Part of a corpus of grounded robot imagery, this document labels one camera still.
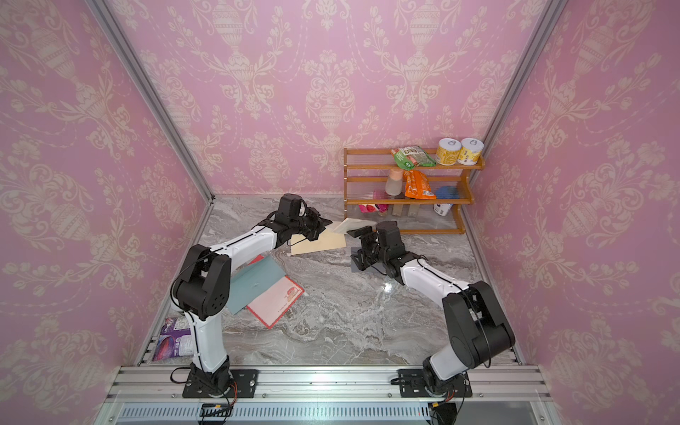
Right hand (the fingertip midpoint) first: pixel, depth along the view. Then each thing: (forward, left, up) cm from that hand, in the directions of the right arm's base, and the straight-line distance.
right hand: (347, 239), depth 86 cm
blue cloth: (+25, -42, -5) cm, 49 cm away
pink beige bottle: (+24, -19, +2) cm, 30 cm away
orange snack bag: (+22, -28, +2) cm, 36 cm away
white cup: (+21, -40, -11) cm, 47 cm away
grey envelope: (-8, -2, -4) cm, 9 cm away
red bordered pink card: (-12, +25, -17) cm, 33 cm away
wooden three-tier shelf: (+39, -10, -3) cm, 40 cm away
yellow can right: (+21, -43, +17) cm, 51 cm away
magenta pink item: (+25, -14, -4) cm, 28 cm away
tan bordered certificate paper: (+1, -1, +7) cm, 7 cm away
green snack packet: (+21, -23, +16) cm, 35 cm away
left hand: (+9, +4, 0) cm, 10 cm away
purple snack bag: (-25, +53, -13) cm, 60 cm away
